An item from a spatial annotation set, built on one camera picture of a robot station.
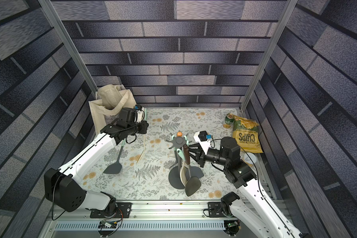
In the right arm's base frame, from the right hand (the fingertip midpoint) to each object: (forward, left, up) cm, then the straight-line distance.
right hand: (184, 147), depth 65 cm
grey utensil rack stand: (-2, +6, -31) cm, 31 cm away
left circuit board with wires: (-27, +40, -29) cm, 56 cm away
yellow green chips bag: (+23, -41, -22) cm, 52 cm away
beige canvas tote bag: (+47, +56, -13) cm, 74 cm away
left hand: (+18, +21, -5) cm, 28 cm away
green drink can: (+34, -31, -19) cm, 50 cm away
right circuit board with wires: (-27, -23, -31) cm, 47 cm away
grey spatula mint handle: (0, +42, -28) cm, 50 cm away
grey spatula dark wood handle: (-10, -4, -19) cm, 22 cm away
